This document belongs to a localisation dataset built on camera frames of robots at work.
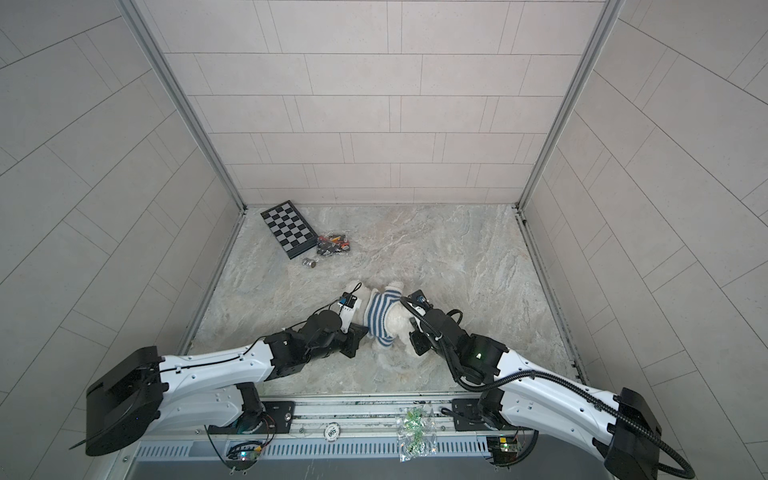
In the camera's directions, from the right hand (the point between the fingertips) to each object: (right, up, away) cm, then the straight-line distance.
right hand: (408, 325), depth 77 cm
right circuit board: (+22, -26, -9) cm, 35 cm away
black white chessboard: (-41, +25, +28) cm, 56 cm away
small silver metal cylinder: (-32, +14, +22) cm, 41 cm away
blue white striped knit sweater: (-9, +3, 0) cm, 9 cm away
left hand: (-9, -2, +2) cm, 9 cm away
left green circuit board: (-37, -25, -12) cm, 46 cm away
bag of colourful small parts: (-26, +20, +25) cm, 41 cm away
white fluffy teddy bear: (-6, +2, -1) cm, 7 cm away
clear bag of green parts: (+2, -23, -7) cm, 24 cm away
